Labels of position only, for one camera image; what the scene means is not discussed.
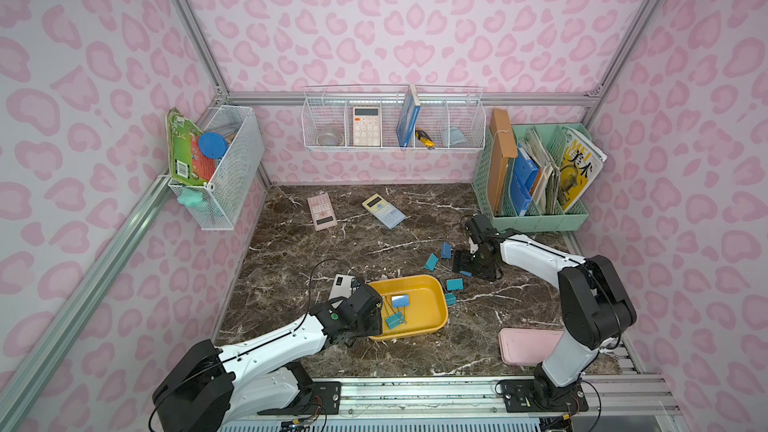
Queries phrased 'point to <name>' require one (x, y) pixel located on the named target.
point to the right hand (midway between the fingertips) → (461, 269)
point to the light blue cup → (456, 136)
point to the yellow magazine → (580, 165)
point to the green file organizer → (545, 144)
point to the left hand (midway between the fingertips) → (377, 317)
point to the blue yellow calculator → (385, 210)
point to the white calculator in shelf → (366, 126)
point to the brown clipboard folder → (503, 148)
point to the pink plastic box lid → (527, 346)
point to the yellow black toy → (425, 138)
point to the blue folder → (525, 173)
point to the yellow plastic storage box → (428, 309)
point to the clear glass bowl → (329, 139)
